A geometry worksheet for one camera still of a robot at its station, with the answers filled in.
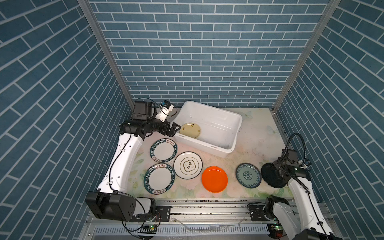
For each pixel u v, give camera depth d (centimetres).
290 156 63
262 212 74
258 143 102
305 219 43
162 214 74
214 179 86
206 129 109
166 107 63
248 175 86
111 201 37
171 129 65
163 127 64
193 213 75
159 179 85
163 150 96
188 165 91
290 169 56
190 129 108
